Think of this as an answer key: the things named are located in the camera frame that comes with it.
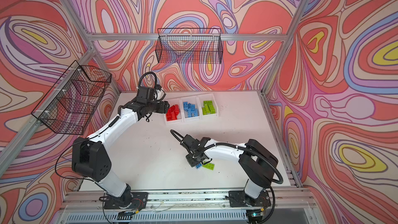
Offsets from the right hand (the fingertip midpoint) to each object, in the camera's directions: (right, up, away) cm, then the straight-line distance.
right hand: (197, 162), depth 85 cm
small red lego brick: (-15, +26, +17) cm, 34 cm away
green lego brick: (+5, +29, +20) cm, 36 cm away
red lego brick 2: (-15, +30, +16) cm, 37 cm away
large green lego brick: (+8, +30, +23) cm, 39 cm away
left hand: (-18, +33, +3) cm, 38 cm away
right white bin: (+7, +38, +29) cm, 48 cm away
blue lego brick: (-4, +29, +19) cm, 35 cm away
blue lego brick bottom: (+1, +2, -10) cm, 10 cm away
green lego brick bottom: (+7, -1, -2) cm, 7 cm away
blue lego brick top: (-8, +32, +20) cm, 38 cm away
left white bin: (-16, +35, +20) cm, 43 cm away
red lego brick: (-18, +26, +16) cm, 35 cm away
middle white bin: (-3, +35, +23) cm, 43 cm away
